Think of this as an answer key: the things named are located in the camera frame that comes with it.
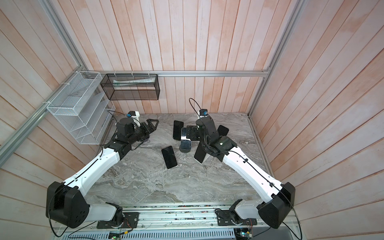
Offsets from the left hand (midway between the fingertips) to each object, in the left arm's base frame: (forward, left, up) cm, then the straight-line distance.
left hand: (155, 126), depth 80 cm
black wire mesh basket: (+37, +23, -1) cm, 44 cm away
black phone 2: (-7, -26, -18) cm, 32 cm away
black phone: (+10, -10, -15) cm, 21 cm away
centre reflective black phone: (0, -16, -19) cm, 25 cm away
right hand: (-4, -21, +4) cm, 21 cm away
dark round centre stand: (-1, -15, -24) cm, 28 cm away
